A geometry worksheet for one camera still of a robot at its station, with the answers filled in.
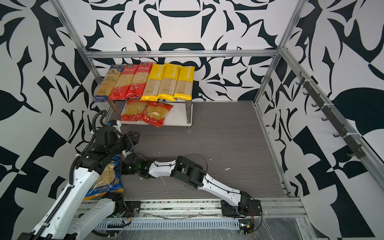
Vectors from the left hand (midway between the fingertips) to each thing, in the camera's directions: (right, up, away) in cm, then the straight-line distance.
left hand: (134, 133), depth 75 cm
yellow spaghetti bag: (+9, +26, +5) cm, 28 cm away
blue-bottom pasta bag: (-14, -25, +3) cm, 29 cm away
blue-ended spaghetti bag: (-15, +19, -1) cm, 24 cm away
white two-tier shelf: (+22, +10, +25) cm, 34 cm away
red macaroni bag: (-10, +13, +27) cm, 31 cm away
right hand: (-15, -21, +7) cm, 27 cm away
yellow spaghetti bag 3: (+25, +26, +4) cm, 36 cm away
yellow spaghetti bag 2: (+17, +26, +4) cm, 31 cm away
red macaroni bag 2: (+5, +11, +23) cm, 26 cm away
